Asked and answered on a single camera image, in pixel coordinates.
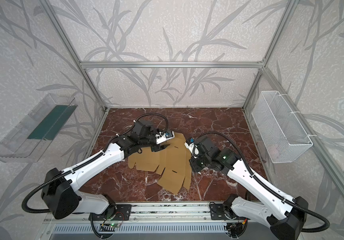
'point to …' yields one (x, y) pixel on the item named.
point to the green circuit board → (114, 225)
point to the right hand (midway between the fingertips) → (189, 161)
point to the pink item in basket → (273, 150)
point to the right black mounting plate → (217, 212)
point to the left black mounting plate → (123, 212)
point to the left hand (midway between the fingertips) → (166, 137)
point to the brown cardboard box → (175, 160)
